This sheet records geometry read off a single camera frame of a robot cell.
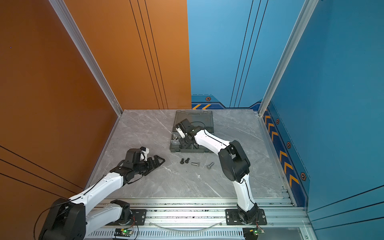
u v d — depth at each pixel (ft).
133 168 2.19
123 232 2.32
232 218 2.38
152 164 2.49
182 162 3.00
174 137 3.36
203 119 3.91
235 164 1.77
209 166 2.94
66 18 2.38
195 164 3.00
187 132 2.41
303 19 2.39
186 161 3.02
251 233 2.29
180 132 2.80
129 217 2.33
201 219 2.47
